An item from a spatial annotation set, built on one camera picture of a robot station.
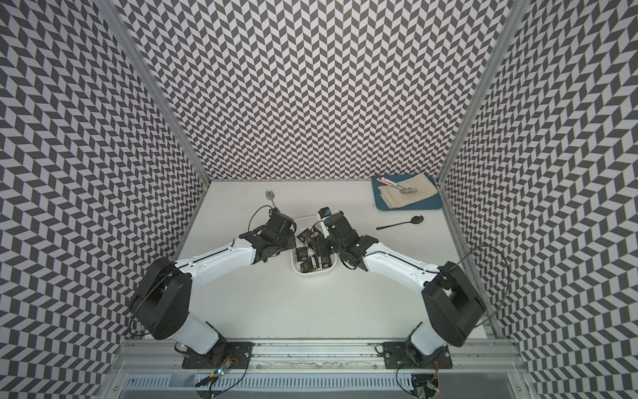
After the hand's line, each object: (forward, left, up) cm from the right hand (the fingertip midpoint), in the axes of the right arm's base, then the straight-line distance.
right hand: (319, 243), depth 85 cm
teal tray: (+26, -49, -10) cm, 56 cm away
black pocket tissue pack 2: (+1, +7, -9) cm, 11 cm away
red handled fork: (+33, -37, -10) cm, 51 cm away
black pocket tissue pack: (+9, +7, -10) cm, 15 cm away
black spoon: (+16, -39, -9) cm, 43 cm away
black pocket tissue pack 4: (-3, -2, -8) cm, 9 cm away
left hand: (+4, +11, -4) cm, 13 cm away
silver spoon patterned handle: (+31, +24, -10) cm, 40 cm away
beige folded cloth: (+29, -33, -11) cm, 45 cm away
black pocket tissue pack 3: (-5, +4, -7) cm, 9 cm away
